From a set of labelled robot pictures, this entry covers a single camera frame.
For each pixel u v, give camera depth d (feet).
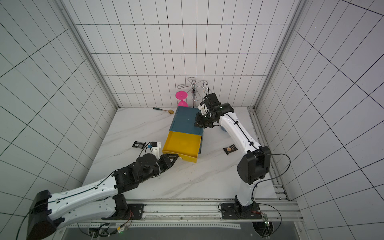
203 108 2.53
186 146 2.64
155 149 2.20
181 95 2.89
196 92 3.10
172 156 2.29
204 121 2.29
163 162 2.04
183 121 2.72
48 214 1.31
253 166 1.86
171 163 2.15
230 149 3.11
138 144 3.17
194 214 2.39
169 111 3.88
